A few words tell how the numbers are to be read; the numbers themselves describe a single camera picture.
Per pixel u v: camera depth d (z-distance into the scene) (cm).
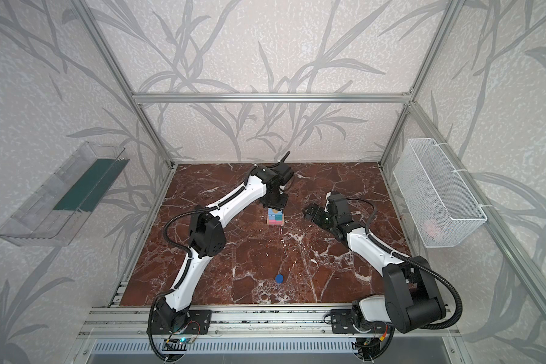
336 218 68
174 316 64
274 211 93
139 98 93
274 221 96
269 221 96
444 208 61
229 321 75
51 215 64
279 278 83
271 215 94
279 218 96
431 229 74
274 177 69
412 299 42
